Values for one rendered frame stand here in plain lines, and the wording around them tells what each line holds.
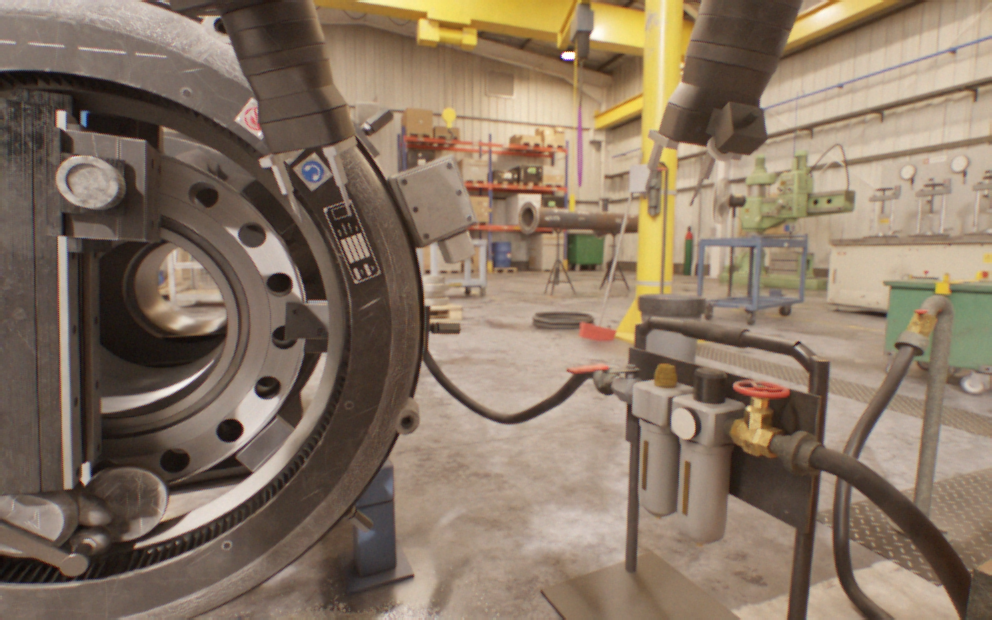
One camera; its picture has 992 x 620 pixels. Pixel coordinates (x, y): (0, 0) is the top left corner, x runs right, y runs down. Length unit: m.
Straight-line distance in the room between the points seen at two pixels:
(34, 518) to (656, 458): 0.84
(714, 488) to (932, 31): 12.08
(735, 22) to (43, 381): 0.71
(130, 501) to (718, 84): 0.77
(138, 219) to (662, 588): 1.09
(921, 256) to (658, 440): 5.57
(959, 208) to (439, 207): 6.53
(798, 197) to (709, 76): 10.96
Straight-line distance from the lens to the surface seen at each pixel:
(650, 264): 3.99
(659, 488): 0.94
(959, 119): 12.03
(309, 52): 0.48
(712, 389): 0.83
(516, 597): 1.14
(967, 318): 3.31
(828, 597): 1.32
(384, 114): 0.81
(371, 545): 1.16
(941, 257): 6.22
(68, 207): 0.58
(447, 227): 0.71
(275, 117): 0.50
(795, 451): 0.75
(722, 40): 0.47
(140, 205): 0.58
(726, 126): 0.45
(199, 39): 0.68
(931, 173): 7.19
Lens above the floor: 0.69
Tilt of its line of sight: 7 degrees down
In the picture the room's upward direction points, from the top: straight up
